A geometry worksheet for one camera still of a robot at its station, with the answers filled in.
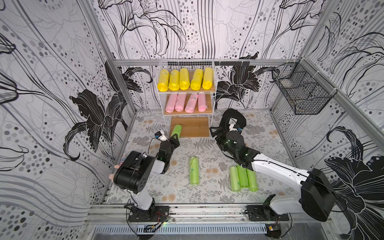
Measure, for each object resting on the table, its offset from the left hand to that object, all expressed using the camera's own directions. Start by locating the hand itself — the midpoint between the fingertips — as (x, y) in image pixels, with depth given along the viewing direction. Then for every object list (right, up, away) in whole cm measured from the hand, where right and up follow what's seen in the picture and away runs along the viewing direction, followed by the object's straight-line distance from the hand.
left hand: (178, 136), depth 95 cm
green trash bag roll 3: (+33, -24, -15) cm, 44 cm away
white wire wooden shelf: (+12, +7, +12) cm, 19 cm away
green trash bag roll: (0, +4, +1) cm, 4 cm away
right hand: (+21, +4, -14) cm, 26 cm away
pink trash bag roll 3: (+9, +20, -9) cm, 24 cm away
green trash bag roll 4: (+38, -21, -13) cm, 45 cm away
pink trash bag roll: (-3, +20, -10) cm, 22 cm away
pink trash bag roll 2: (+3, +22, -7) cm, 24 cm away
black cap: (+44, +9, +10) cm, 46 cm away
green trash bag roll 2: (+11, -19, -11) cm, 24 cm away
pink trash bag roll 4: (+15, +21, -9) cm, 27 cm away
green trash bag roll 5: (+43, -24, -15) cm, 51 cm away
